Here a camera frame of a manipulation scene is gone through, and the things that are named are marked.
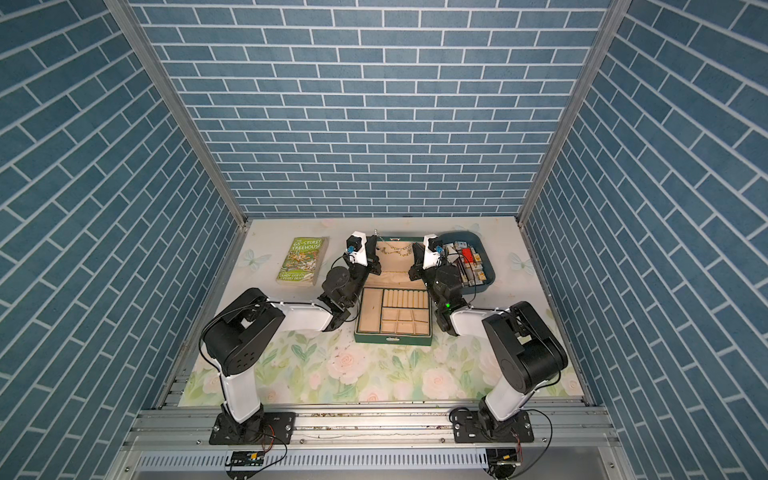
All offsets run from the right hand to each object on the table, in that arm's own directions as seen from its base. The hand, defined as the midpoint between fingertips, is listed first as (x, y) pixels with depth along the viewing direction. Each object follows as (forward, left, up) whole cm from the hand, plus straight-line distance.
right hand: (418, 246), depth 87 cm
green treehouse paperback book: (+3, +41, -17) cm, 44 cm away
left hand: (-1, +10, +4) cm, 11 cm away
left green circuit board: (-52, +39, -23) cm, 69 cm away
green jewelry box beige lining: (-12, +7, -16) cm, 21 cm away
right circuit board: (-47, -23, -21) cm, 56 cm away
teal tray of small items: (+14, -18, -18) cm, 29 cm away
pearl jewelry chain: (+1, +7, -3) cm, 8 cm away
